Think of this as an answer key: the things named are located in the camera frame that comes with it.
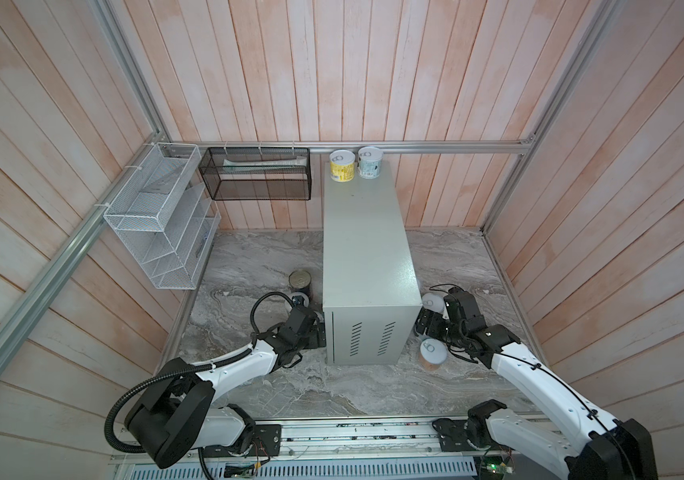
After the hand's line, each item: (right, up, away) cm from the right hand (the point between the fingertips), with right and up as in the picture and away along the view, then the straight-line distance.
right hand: (426, 321), depth 84 cm
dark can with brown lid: (-38, +11, +8) cm, 40 cm away
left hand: (-34, -5, +4) cm, 34 cm away
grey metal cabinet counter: (-19, +9, -25) cm, 33 cm away
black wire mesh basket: (-51, +45, +6) cm, 68 cm away
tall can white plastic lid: (-35, +7, -3) cm, 35 cm away
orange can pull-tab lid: (+1, -9, -2) cm, 9 cm away
